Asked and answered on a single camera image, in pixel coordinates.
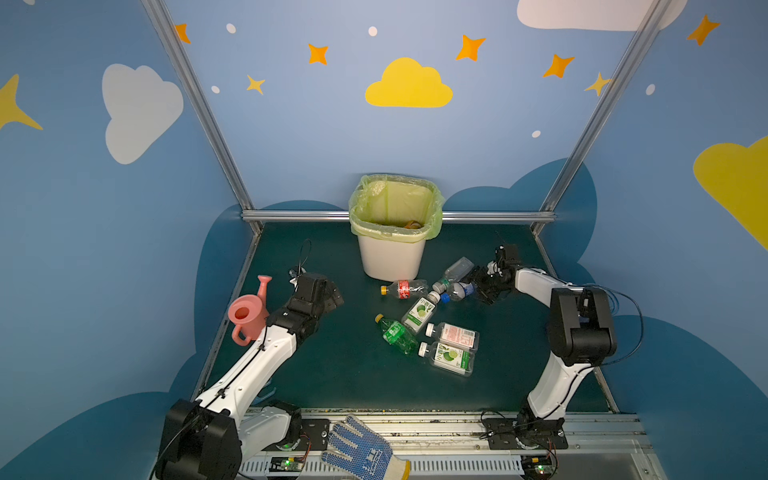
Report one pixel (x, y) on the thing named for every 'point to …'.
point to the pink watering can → (249, 313)
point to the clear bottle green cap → (455, 273)
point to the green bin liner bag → (395, 208)
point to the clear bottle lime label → (420, 311)
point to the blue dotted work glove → (373, 457)
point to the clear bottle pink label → (453, 334)
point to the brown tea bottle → (413, 224)
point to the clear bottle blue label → (458, 292)
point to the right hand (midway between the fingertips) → (470, 282)
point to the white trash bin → (391, 261)
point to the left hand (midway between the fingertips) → (328, 294)
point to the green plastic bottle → (397, 335)
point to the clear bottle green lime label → (449, 357)
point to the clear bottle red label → (406, 289)
